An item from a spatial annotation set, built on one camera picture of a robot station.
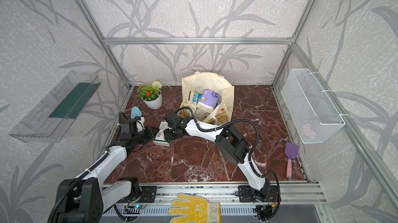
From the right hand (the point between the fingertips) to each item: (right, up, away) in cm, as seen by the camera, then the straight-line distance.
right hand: (167, 136), depth 88 cm
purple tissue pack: (+24, +22, +2) cm, 33 cm away
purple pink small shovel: (+71, -9, -1) cm, 72 cm away
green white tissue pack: (+16, +22, +7) cm, 28 cm away
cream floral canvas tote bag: (+18, +31, +3) cm, 36 cm away
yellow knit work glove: (+20, -29, -19) cm, 40 cm away
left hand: (-4, +4, -2) cm, 6 cm away
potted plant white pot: (-12, +24, +9) cm, 28 cm away
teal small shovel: (-27, +12, +17) cm, 34 cm away
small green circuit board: (-12, -31, -16) cm, 37 cm away
